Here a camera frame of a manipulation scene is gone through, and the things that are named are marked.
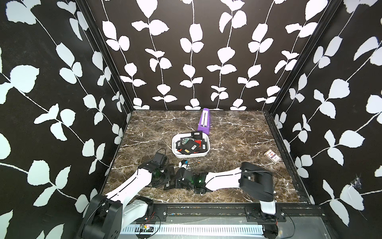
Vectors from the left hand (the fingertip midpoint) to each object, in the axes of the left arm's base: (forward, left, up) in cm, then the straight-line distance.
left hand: (169, 178), depth 85 cm
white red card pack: (+11, -65, +1) cm, 66 cm away
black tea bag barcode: (+27, -18, +3) cm, 33 cm away
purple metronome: (+34, -23, +8) cm, 42 cm away
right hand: (-3, -1, +3) cm, 4 cm away
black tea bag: (+20, -9, +5) cm, 23 cm away
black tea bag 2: (+17, -17, +6) cm, 25 cm away
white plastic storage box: (+18, -23, +3) cm, 30 cm away
